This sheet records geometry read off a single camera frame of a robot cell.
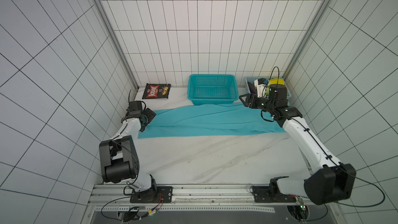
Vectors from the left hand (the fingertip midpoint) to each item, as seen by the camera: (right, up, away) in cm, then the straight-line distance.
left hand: (150, 119), depth 93 cm
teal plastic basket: (+40, +20, +25) cm, 52 cm away
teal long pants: (+37, -1, +7) cm, 38 cm away
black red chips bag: (-5, +19, +25) cm, 32 cm away
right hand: (+50, +14, -15) cm, 54 cm away
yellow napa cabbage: (+86, +26, +18) cm, 91 cm away
